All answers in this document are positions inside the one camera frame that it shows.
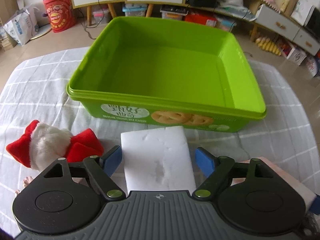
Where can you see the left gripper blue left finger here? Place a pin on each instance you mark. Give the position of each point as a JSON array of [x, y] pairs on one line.
[[110, 161]]

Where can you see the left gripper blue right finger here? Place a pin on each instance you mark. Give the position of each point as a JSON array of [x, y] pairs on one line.
[[206, 162]]

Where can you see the white foam sponge block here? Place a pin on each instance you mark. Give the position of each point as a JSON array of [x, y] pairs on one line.
[[157, 160]]

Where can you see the santa plush toy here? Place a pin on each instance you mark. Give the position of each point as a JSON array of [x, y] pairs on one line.
[[41, 144]]

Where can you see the green plastic cookie box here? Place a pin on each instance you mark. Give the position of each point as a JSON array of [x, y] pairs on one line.
[[167, 72]]

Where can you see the grey white checked bedsheet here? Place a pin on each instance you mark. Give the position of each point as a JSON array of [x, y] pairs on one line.
[[36, 89]]

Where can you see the yellow egg tray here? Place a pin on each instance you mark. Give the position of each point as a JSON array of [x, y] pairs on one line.
[[266, 44]]

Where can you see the red cardboard box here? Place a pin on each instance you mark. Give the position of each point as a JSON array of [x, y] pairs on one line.
[[202, 19]]

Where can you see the clear storage bin blue lid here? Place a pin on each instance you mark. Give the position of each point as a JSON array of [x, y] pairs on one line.
[[134, 10]]

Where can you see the red printed bucket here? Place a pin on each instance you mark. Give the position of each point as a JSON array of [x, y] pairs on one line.
[[60, 14]]

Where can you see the white paper shopping bag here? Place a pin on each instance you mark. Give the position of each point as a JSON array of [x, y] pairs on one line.
[[22, 26]]

